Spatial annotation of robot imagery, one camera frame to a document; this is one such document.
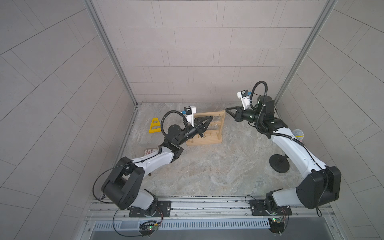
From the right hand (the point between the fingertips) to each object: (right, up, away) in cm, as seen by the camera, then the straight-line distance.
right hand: (226, 110), depth 74 cm
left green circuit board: (-37, -53, -9) cm, 65 cm away
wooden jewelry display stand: (-4, -13, +18) cm, 23 cm away
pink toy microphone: (+32, -11, -7) cm, 34 cm away
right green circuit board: (+23, -55, -4) cm, 59 cm away
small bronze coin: (-41, -36, +8) cm, 55 cm away
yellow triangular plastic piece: (-45, -10, +29) cm, 54 cm away
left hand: (-7, -5, -5) cm, 10 cm away
